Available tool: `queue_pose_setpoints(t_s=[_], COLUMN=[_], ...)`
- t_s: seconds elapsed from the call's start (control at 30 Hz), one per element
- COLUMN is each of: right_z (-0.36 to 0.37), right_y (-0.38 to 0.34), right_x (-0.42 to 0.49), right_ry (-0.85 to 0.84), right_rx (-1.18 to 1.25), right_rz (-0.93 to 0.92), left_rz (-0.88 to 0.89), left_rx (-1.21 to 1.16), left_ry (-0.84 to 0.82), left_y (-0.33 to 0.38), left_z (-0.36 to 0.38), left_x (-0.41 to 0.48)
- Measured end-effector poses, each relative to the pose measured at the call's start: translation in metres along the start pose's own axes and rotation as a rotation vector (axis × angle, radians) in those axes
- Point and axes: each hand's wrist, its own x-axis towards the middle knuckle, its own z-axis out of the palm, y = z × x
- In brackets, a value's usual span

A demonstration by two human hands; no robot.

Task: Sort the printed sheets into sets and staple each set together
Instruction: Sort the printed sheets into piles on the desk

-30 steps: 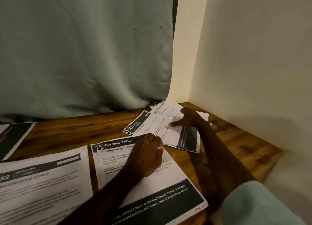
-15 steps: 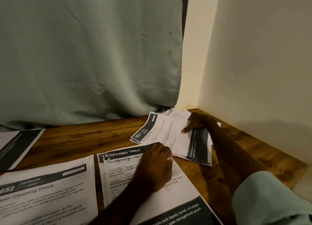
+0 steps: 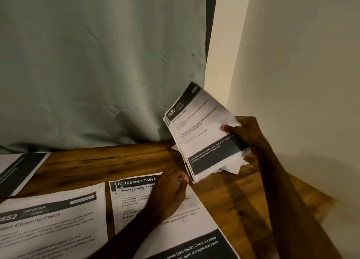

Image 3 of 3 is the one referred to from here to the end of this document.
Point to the person's left hand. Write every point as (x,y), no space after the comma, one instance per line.
(169,194)

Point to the person's right hand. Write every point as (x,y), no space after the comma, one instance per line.
(250,133)

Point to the printed papers pile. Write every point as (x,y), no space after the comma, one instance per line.
(202,127)

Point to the single sheet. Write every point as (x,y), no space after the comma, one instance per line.
(19,171)

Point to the person's right forearm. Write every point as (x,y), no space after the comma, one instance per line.
(298,211)

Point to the person's left forearm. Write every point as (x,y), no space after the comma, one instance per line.
(126,239)

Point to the pale green curtain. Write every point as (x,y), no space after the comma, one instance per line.
(101,59)

